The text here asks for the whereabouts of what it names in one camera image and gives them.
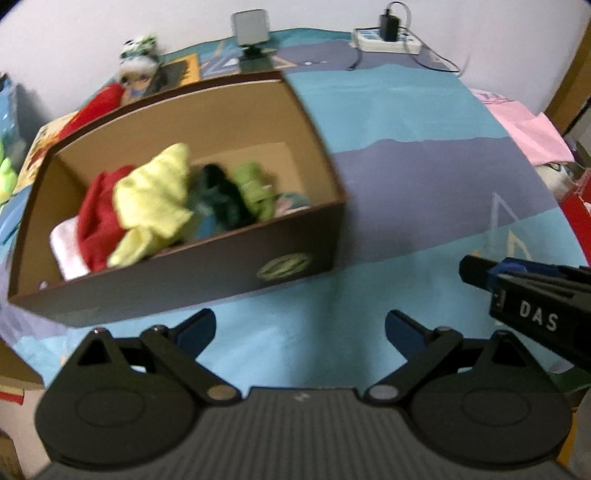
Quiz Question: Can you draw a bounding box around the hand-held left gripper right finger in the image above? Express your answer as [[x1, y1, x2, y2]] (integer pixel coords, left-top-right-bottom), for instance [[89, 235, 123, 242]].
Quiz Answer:
[[365, 310, 527, 404]]

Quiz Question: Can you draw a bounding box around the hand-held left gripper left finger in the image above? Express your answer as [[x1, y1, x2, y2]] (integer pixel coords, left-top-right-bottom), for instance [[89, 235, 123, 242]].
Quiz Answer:
[[69, 308, 243, 404]]

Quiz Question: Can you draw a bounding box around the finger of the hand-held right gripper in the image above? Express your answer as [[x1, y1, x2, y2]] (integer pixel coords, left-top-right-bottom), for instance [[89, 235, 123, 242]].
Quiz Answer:
[[459, 255, 591, 292]]

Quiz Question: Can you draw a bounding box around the brown cardboard box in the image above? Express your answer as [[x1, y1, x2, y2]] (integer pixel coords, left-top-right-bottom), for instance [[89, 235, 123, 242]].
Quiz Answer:
[[7, 71, 349, 328]]

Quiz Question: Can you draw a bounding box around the dark green cloth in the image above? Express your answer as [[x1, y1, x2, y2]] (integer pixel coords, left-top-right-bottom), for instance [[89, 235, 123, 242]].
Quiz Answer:
[[189, 162, 254, 232]]

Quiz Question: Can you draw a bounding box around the yellow cloth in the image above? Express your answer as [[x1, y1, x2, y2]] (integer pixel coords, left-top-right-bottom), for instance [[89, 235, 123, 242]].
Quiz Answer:
[[107, 142, 195, 268]]

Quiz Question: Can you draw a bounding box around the red plush hat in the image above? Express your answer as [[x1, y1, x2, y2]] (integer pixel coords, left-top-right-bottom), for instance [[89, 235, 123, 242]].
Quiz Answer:
[[76, 166, 137, 273]]

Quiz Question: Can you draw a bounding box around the green plush toy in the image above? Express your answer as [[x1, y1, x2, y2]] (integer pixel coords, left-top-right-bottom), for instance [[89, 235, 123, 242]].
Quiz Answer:
[[231, 159, 278, 222]]

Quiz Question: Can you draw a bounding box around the red box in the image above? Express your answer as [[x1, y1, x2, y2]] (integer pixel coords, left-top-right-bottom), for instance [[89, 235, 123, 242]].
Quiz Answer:
[[558, 168, 591, 266]]

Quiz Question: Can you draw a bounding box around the white plush toy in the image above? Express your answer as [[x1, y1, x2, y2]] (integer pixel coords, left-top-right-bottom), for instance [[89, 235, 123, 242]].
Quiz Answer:
[[536, 161, 578, 197]]

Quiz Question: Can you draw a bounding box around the pink cloth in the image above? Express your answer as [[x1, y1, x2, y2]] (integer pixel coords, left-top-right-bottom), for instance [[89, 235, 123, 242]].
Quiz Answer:
[[471, 88, 575, 164]]

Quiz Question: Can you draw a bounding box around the cardboard carton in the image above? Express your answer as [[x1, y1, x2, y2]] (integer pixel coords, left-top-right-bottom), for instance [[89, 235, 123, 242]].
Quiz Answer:
[[0, 342, 44, 480]]

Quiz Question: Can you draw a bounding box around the illustrated picture book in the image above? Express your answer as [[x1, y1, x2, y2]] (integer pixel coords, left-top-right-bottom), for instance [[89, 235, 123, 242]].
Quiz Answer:
[[16, 117, 63, 185]]

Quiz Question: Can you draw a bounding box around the red plush toy behind box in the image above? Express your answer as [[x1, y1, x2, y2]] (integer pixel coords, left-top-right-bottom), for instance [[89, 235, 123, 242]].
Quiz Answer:
[[55, 83, 125, 144]]

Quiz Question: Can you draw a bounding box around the green frog plush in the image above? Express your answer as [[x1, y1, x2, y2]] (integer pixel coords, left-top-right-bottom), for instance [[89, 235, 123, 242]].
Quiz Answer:
[[0, 154, 17, 208]]

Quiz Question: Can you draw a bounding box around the yellow book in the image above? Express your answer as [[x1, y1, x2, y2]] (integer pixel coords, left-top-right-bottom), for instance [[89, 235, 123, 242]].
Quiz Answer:
[[157, 53, 201, 90]]

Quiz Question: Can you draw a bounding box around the black charger adapter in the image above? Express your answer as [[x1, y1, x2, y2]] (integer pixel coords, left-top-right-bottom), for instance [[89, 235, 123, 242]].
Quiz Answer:
[[379, 13, 400, 42]]

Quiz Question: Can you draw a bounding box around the white power strip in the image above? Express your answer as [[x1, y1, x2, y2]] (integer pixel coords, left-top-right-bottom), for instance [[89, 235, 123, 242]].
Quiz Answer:
[[353, 27, 423, 54]]

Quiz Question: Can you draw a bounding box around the panda plush toy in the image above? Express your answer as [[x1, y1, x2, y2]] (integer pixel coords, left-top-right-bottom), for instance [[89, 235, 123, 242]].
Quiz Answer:
[[117, 33, 162, 100]]

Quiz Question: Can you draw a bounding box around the blue packaged toy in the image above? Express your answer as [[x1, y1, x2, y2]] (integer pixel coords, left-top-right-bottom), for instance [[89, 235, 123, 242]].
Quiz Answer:
[[0, 74, 24, 153]]

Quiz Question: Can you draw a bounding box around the small white device on stand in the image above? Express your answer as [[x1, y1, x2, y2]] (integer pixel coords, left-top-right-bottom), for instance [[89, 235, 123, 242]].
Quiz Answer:
[[230, 8, 271, 75]]

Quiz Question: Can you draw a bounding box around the wooden frame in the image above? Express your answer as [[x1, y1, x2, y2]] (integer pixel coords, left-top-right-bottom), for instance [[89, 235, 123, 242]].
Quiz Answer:
[[545, 44, 591, 137]]

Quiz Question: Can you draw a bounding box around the power strip cord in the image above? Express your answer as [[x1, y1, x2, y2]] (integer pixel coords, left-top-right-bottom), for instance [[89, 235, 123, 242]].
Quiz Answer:
[[413, 32, 462, 75]]

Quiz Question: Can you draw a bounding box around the black charger cable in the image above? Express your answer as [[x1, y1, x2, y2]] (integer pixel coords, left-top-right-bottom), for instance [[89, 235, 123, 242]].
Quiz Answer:
[[346, 1, 414, 72]]

